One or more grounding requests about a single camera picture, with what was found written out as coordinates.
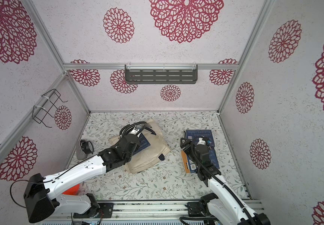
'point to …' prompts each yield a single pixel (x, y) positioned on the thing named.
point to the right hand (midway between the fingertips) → (182, 140)
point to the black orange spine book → (184, 157)
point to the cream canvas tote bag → (145, 158)
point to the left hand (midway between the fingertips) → (132, 134)
